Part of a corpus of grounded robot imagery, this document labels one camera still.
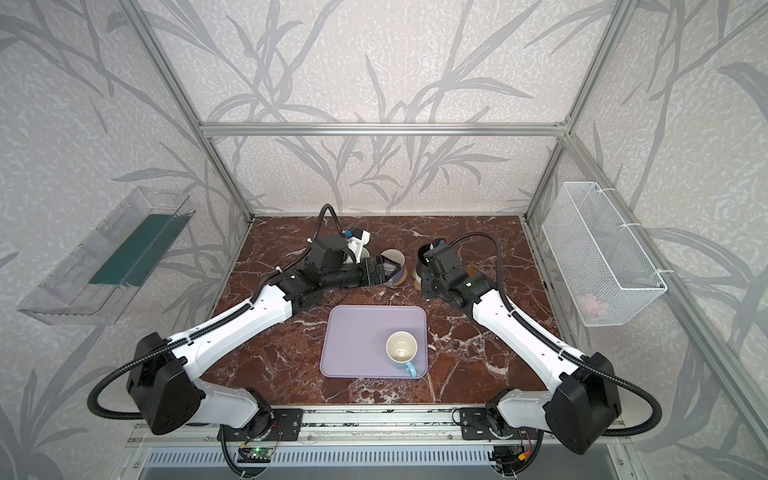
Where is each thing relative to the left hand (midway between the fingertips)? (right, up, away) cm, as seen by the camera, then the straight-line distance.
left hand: (395, 263), depth 74 cm
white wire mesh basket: (+44, 0, -12) cm, 46 cm away
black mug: (+7, 0, +5) cm, 9 cm away
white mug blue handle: (+1, -24, +9) cm, 26 cm away
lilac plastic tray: (-12, -22, +12) cm, 28 cm away
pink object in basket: (+48, -11, -2) cm, 49 cm away
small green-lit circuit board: (-34, -46, -2) cm, 58 cm away
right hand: (+10, -2, +9) cm, 13 cm away
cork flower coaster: (+6, -5, +10) cm, 13 cm away
